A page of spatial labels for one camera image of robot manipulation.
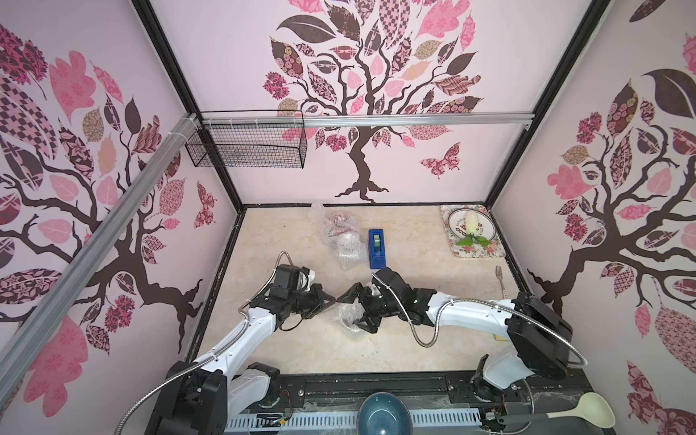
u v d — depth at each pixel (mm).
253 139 949
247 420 698
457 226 1115
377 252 977
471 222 1097
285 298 655
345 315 794
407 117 928
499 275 976
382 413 697
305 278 707
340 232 1001
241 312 578
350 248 949
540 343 432
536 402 717
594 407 707
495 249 1047
